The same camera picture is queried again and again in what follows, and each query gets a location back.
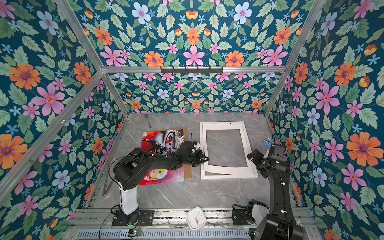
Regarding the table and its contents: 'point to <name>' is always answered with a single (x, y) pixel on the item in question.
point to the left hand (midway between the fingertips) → (212, 156)
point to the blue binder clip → (266, 142)
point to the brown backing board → (188, 173)
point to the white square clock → (195, 218)
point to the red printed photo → (164, 142)
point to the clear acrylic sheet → (225, 147)
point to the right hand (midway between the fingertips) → (253, 159)
